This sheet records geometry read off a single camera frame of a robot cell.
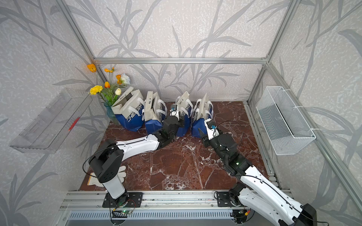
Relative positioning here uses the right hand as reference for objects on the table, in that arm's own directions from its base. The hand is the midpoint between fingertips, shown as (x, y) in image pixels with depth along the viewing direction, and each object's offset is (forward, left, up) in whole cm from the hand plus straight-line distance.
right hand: (204, 125), depth 71 cm
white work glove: (-19, +63, -27) cm, 71 cm away
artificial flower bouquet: (+28, +60, -2) cm, 66 cm away
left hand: (+15, +13, -6) cm, 21 cm away
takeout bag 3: (+16, +10, -8) cm, 20 cm away
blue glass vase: (+21, +62, -15) cm, 67 cm away
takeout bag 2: (+14, +29, -5) cm, 32 cm away
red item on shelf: (-2, +64, +4) cm, 64 cm away
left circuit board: (-34, +40, -27) cm, 59 cm away
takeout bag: (+16, +45, -6) cm, 49 cm away
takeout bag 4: (+12, 0, -3) cm, 13 cm away
